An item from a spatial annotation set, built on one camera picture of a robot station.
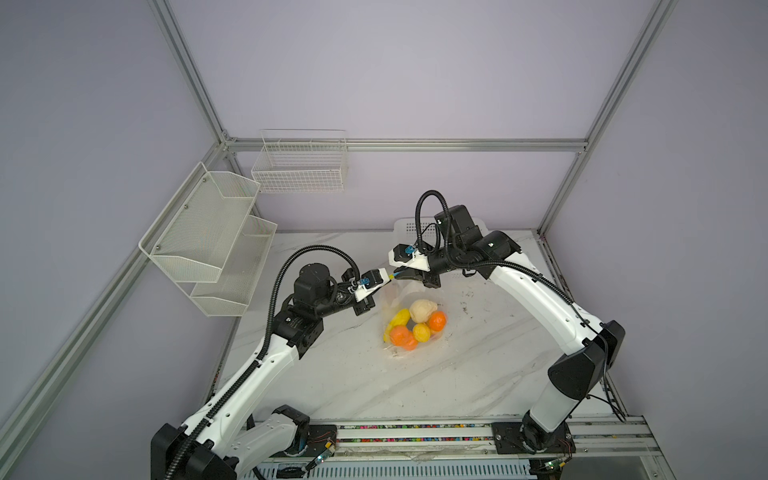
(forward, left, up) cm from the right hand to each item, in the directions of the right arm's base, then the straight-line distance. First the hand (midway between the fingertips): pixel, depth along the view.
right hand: (395, 266), depth 71 cm
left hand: (-3, +3, -1) cm, 4 cm away
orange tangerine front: (-8, -4, -27) cm, 28 cm away
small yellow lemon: (-6, -7, -22) cm, 24 cm away
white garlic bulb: (0, -7, -20) cm, 21 cm away
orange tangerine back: (-4, -12, -19) cm, 23 cm away
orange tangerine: (-7, -2, -23) cm, 24 cm away
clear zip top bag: (+2, -1, -14) cm, 14 cm away
